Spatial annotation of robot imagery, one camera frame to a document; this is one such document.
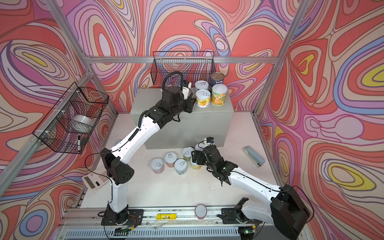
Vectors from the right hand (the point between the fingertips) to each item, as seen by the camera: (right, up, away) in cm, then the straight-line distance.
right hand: (198, 156), depth 83 cm
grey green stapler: (+36, -4, +6) cm, 37 cm away
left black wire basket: (-67, +15, -17) cm, 70 cm away
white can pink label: (-24, -6, +2) cm, 25 cm away
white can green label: (-7, 0, +8) cm, 10 cm away
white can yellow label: (-2, -7, +5) cm, 9 cm away
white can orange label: (-17, -3, +5) cm, 18 cm away
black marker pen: (-59, +8, -11) cm, 61 cm away
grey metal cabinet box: (+9, +16, +18) cm, 26 cm away
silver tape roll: (-57, +18, -13) cm, 61 cm away
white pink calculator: (-59, -13, 0) cm, 60 cm away
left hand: (-2, +32, -8) cm, 33 cm away
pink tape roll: (+1, -25, -12) cm, 27 cm away
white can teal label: (-11, -7, +3) cm, 13 cm away
